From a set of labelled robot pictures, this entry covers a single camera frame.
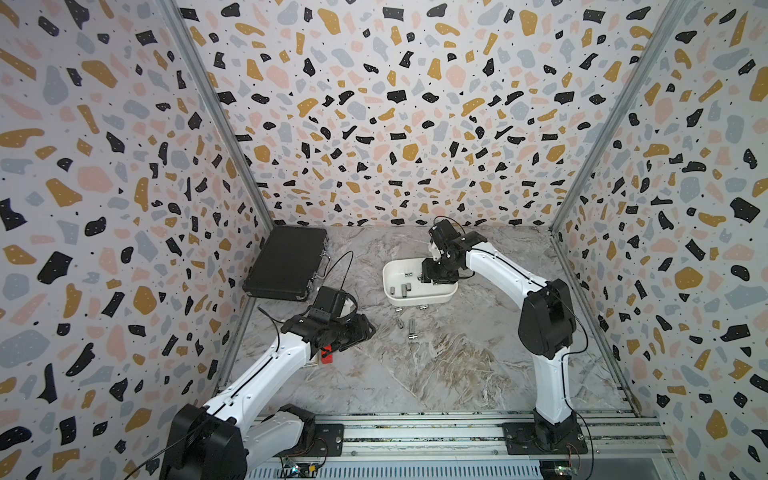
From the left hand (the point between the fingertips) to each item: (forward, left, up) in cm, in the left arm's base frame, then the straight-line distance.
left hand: (373, 331), depth 81 cm
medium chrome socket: (+8, -7, -11) cm, 15 cm away
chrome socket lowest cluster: (+3, -11, -11) cm, 16 cm away
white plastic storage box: (+19, -14, -11) cm, 26 cm away
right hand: (+18, -16, -1) cm, 24 cm away
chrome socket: (+13, -7, -11) cm, 18 cm away
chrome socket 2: (+27, -11, -10) cm, 30 cm away
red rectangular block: (-3, +14, -10) cm, 17 cm away
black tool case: (+30, +30, -5) cm, 43 cm away
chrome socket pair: (+13, -15, -10) cm, 22 cm away
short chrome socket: (+20, -5, -11) cm, 24 cm away
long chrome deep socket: (+20, -9, -11) cm, 25 cm away
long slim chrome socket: (+7, -11, -11) cm, 18 cm away
